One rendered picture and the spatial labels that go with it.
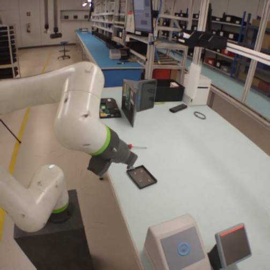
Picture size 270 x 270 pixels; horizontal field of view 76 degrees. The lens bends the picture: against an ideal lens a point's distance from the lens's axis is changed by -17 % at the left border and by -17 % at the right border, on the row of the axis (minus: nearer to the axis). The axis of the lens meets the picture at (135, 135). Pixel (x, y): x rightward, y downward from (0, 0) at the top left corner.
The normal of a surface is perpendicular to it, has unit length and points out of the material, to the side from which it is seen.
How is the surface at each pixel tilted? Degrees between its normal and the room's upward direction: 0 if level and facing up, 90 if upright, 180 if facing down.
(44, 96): 99
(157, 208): 0
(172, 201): 0
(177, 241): 30
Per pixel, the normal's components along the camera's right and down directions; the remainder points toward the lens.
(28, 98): -0.12, 0.65
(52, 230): 0.07, -0.84
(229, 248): 0.22, -0.44
